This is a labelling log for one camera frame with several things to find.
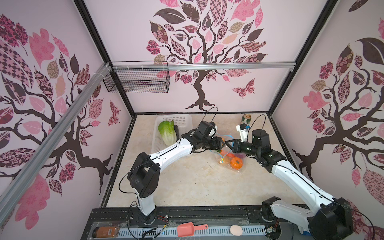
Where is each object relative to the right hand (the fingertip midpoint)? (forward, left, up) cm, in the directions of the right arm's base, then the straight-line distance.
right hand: (226, 141), depth 77 cm
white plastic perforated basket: (+29, +25, -18) cm, 43 cm away
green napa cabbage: (+18, +36, -12) cm, 42 cm away
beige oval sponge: (-37, -3, -21) cm, 43 cm away
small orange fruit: (+2, +1, -2) cm, 3 cm away
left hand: (0, +2, -6) cm, 7 cm away
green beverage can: (+26, -20, -12) cm, 35 cm away
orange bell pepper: (-4, -8, -18) cm, 20 cm away
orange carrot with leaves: (-5, +1, -5) cm, 7 cm away
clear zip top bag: (-2, -3, -17) cm, 17 cm away
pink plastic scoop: (-37, +21, -21) cm, 47 cm away
